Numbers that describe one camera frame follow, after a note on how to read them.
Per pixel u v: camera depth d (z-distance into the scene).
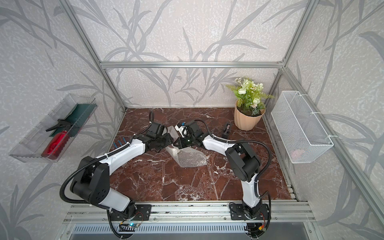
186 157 0.94
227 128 1.02
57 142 0.59
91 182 0.43
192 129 0.73
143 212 0.73
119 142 1.00
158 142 0.70
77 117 0.75
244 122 0.97
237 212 0.73
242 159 0.51
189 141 0.77
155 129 0.70
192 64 0.96
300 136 0.61
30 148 0.58
